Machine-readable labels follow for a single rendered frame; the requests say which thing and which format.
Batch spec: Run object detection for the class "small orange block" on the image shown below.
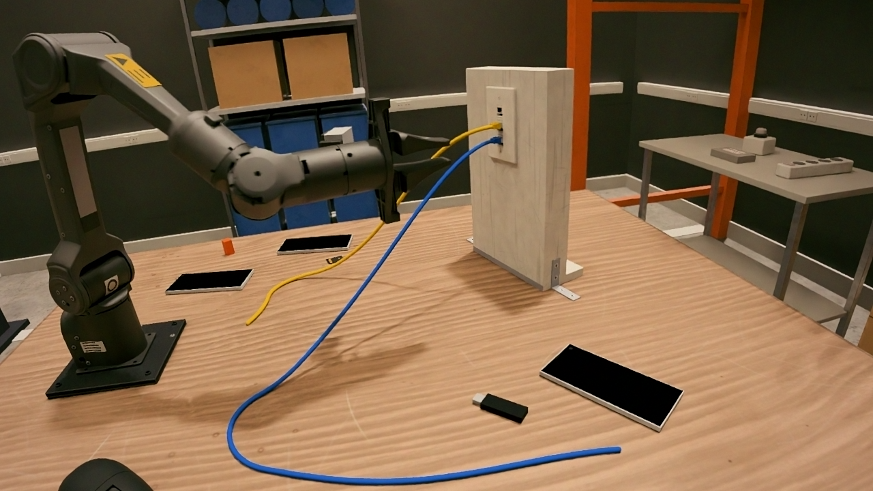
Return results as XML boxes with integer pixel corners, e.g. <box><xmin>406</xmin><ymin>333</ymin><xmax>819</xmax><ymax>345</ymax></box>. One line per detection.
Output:
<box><xmin>222</xmin><ymin>238</ymin><xmax>235</xmax><ymax>256</ymax></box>

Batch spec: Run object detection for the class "light wood board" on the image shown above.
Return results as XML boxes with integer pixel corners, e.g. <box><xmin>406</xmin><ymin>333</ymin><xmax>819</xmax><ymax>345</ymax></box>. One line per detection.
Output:
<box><xmin>466</xmin><ymin>67</ymin><xmax>583</xmax><ymax>291</ymax></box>

